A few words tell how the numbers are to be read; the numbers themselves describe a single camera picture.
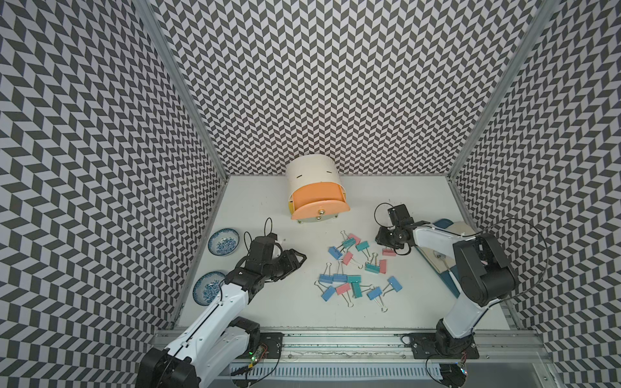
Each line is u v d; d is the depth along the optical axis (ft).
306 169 3.05
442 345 2.16
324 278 2.88
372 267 2.96
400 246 2.71
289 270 2.32
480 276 1.55
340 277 2.85
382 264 2.99
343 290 2.77
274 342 2.39
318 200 2.38
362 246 3.08
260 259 2.04
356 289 2.75
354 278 2.85
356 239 3.17
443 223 3.14
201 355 1.37
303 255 2.65
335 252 3.08
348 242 3.06
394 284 2.84
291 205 2.76
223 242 3.09
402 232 2.35
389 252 3.07
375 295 2.75
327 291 2.79
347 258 2.99
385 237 2.86
